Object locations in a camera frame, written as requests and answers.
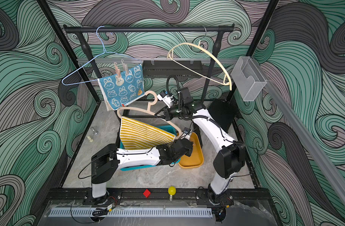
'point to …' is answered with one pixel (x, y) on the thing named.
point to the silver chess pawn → (94, 132)
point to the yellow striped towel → (136, 134)
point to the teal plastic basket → (168, 129)
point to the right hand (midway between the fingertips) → (155, 116)
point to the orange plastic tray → (196, 158)
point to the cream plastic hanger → (200, 76)
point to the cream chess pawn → (91, 140)
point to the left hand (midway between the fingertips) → (191, 140)
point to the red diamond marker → (147, 193)
